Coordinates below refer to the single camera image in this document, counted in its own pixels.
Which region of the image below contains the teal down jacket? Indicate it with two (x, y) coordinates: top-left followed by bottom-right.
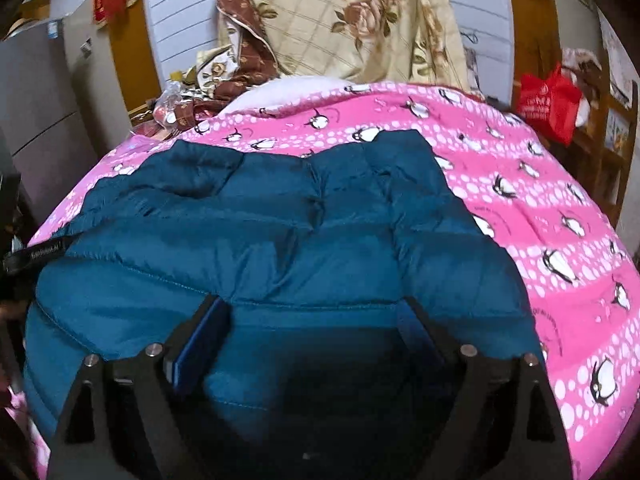
(25, 130), (540, 460)

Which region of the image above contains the grey refrigerator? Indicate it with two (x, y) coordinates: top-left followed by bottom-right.
(0, 20), (98, 223)

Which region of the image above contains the pink penguin quilt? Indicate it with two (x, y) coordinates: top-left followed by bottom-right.
(24, 82), (639, 479)

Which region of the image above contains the wooden shelf rack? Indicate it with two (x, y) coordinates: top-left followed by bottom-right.
(564, 50), (639, 226)

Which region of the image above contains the white pillow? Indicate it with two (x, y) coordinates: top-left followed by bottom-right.
(218, 76), (350, 117)

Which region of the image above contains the brown floral cloth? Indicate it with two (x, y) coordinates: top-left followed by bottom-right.
(165, 0), (279, 132)

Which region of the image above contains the red shopping bag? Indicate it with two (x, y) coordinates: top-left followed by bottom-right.
(516, 64), (582, 146)

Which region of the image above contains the beige floral bedsheet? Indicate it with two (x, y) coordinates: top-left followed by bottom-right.
(253, 0), (470, 91)

